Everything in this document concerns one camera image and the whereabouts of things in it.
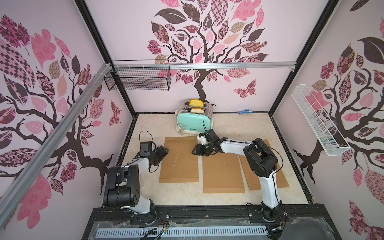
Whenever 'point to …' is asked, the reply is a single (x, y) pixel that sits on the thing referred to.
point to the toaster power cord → (181, 127)
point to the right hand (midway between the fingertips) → (194, 154)
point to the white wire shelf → (329, 139)
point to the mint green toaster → (194, 118)
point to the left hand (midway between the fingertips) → (165, 155)
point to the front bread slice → (197, 110)
